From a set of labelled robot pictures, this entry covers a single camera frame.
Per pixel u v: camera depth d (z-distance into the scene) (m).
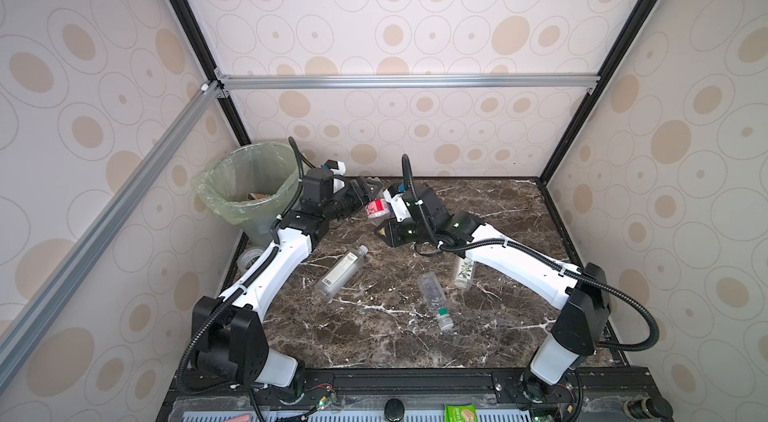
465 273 0.87
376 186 0.76
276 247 0.51
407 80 0.89
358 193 0.70
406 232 0.66
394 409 0.63
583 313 0.42
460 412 0.69
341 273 0.89
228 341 0.42
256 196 0.96
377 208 0.74
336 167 0.74
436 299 0.89
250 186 0.99
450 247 0.55
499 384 0.74
